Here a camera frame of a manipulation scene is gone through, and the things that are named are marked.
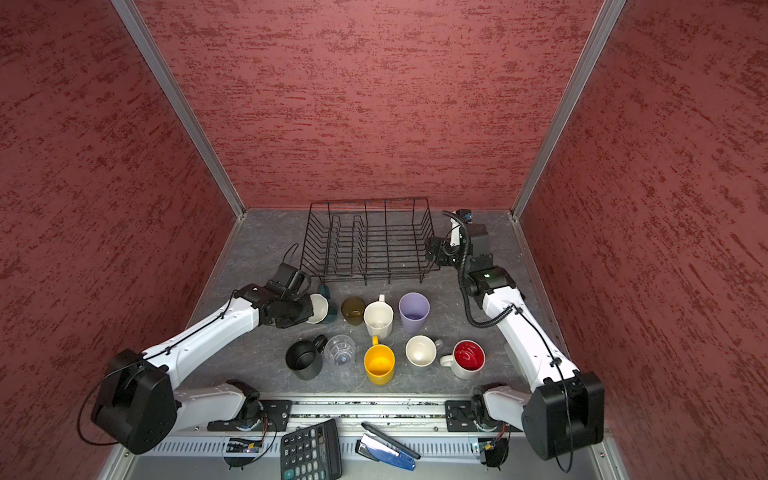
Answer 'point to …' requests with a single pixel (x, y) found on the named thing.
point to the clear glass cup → (340, 350)
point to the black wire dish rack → (367, 239)
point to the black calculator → (311, 452)
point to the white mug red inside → (467, 359)
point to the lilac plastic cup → (414, 308)
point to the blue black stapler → (376, 446)
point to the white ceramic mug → (378, 316)
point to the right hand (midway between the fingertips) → (436, 246)
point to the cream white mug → (421, 350)
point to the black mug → (305, 357)
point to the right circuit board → (493, 451)
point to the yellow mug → (379, 363)
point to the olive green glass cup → (352, 309)
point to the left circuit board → (239, 445)
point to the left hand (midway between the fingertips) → (309, 318)
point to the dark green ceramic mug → (321, 304)
